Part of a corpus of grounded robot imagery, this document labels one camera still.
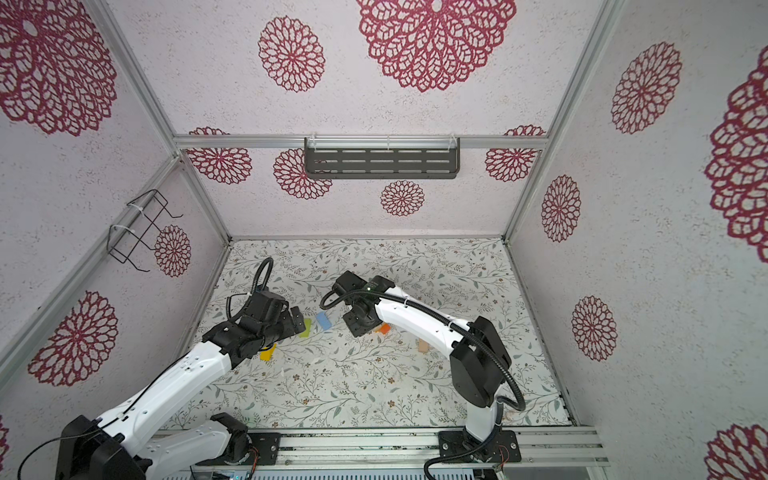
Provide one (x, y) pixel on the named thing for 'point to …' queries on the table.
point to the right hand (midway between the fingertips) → (360, 319)
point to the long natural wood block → (423, 346)
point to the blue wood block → (323, 320)
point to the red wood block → (385, 328)
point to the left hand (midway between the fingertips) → (289, 326)
